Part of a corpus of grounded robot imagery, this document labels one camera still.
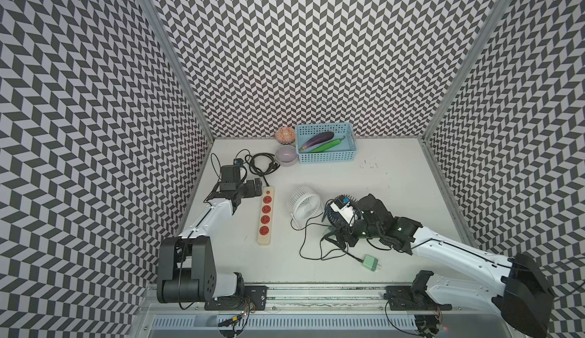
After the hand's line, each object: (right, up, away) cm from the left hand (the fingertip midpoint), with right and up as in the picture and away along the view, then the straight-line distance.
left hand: (248, 184), depth 91 cm
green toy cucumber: (+34, +17, +21) cm, 44 cm away
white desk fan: (+23, -6, -10) cm, 25 cm away
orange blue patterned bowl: (+12, +23, +29) cm, 39 cm away
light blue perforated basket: (+33, +18, +21) cm, 43 cm away
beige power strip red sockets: (+8, -14, -4) cm, 17 cm away
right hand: (+32, -15, -15) cm, 39 cm away
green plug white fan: (+46, -26, -12) cm, 54 cm away
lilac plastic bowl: (+14, +12, +15) cm, 24 cm away
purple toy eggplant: (+29, +20, +21) cm, 41 cm away
